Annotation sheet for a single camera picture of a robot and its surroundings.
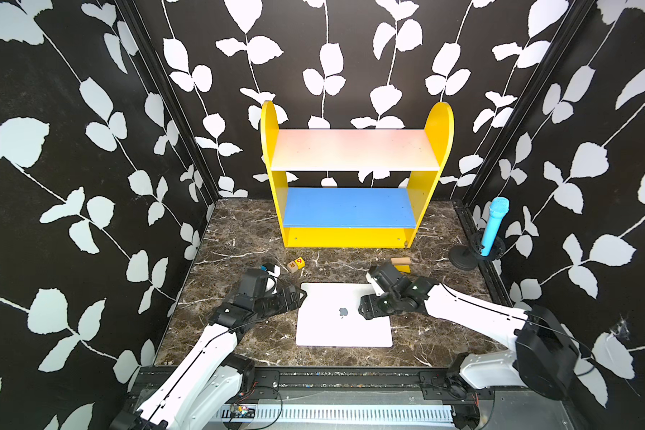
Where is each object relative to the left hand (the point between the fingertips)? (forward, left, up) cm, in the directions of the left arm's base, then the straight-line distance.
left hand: (298, 294), depth 80 cm
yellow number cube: (+17, +1, -10) cm, 19 cm away
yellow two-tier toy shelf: (+52, -22, -5) cm, 56 cm away
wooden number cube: (+15, +3, -9) cm, 17 cm away
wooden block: (+17, -38, -12) cm, 43 cm away
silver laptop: (-4, -9, -11) cm, 15 cm away
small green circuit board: (-28, +15, -13) cm, 34 cm away
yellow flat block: (+13, -38, -10) cm, 41 cm away
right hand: (-3, -21, -5) cm, 21 cm away
